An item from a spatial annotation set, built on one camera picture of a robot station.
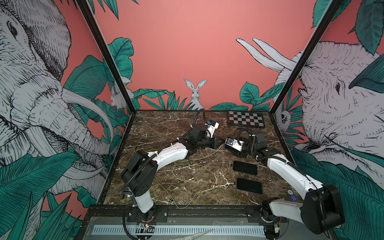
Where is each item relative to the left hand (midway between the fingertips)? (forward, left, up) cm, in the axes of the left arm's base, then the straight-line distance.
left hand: (226, 140), depth 79 cm
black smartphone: (-7, -14, -21) cm, 26 cm away
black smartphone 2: (-18, -15, -23) cm, 33 cm away
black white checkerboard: (+31, -27, -19) cm, 45 cm away
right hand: (+3, -6, -5) cm, 8 cm away
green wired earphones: (-25, +20, -20) cm, 38 cm away
